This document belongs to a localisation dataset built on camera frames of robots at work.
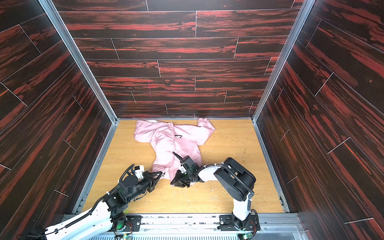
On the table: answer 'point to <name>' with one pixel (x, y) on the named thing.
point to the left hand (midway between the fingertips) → (164, 173)
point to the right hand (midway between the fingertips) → (172, 182)
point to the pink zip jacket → (167, 138)
